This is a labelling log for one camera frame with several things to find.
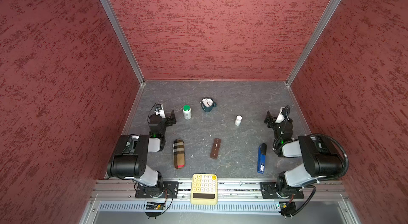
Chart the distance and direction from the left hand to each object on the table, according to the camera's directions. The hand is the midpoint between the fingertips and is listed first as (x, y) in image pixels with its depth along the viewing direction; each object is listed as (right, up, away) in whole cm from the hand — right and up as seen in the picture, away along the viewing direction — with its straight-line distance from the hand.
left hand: (166, 113), depth 94 cm
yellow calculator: (+24, -33, -21) cm, 46 cm away
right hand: (+65, 0, -2) cm, 65 cm away
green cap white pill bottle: (+13, +1, 0) cm, 13 cm away
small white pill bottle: (+44, -4, 0) cm, 44 cm away
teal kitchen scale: (+25, +5, +9) cm, 27 cm away
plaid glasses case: (+10, -20, -11) cm, 24 cm away
